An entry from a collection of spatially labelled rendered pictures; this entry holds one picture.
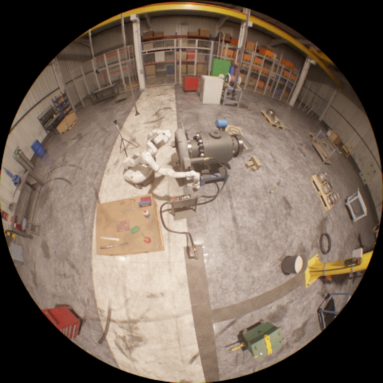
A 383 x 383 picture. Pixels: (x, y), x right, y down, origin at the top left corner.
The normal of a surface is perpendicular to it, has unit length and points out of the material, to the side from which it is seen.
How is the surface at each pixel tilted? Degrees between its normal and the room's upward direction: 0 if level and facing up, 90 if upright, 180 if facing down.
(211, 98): 90
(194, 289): 0
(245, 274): 0
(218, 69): 90
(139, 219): 0
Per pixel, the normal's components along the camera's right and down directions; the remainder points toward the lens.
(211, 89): 0.12, 0.88
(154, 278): 0.04, -0.48
